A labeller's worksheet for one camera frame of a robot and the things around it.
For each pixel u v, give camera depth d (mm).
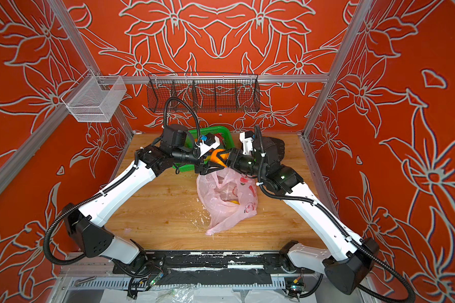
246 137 618
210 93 977
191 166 645
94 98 921
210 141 564
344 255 374
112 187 447
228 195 924
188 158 594
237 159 571
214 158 655
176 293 673
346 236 388
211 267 729
